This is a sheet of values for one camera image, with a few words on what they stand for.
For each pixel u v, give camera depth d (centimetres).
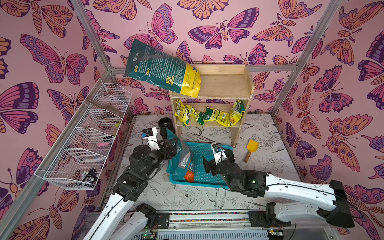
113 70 92
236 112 81
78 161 65
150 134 56
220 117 88
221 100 117
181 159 75
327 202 41
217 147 56
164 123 95
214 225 73
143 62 62
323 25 75
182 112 83
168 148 57
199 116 87
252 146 101
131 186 45
